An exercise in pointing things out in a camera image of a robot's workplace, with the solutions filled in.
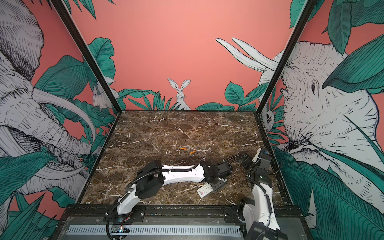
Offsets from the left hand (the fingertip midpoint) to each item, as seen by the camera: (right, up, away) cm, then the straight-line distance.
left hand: (219, 180), depth 82 cm
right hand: (+15, +14, +2) cm, 21 cm away
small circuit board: (-49, -19, -12) cm, 54 cm away
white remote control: (-8, -4, -2) cm, 9 cm away
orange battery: (-16, +13, +15) cm, 26 cm away
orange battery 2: (-22, +15, +17) cm, 31 cm away
